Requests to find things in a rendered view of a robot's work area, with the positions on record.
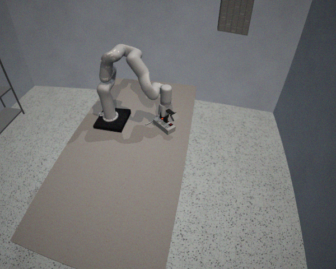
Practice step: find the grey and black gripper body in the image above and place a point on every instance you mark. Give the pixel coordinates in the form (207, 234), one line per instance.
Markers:
(162, 109)

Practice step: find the grey power strip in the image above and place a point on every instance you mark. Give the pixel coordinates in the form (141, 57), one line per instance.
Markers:
(168, 127)

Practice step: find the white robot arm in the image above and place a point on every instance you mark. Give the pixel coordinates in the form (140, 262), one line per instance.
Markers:
(108, 74)

